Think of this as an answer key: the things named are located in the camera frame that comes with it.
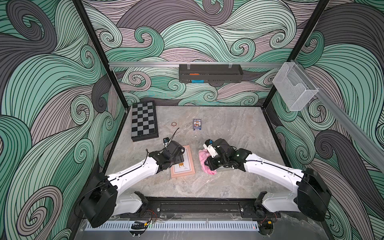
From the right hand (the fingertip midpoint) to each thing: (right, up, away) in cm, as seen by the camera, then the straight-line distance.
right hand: (207, 162), depth 81 cm
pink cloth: (-2, +5, -3) cm, 6 cm away
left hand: (-17, +3, +3) cm, 17 cm away
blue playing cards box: (-4, +20, +26) cm, 33 cm away
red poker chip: (-21, +20, +29) cm, 41 cm away
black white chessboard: (-43, +22, +26) cm, 55 cm away
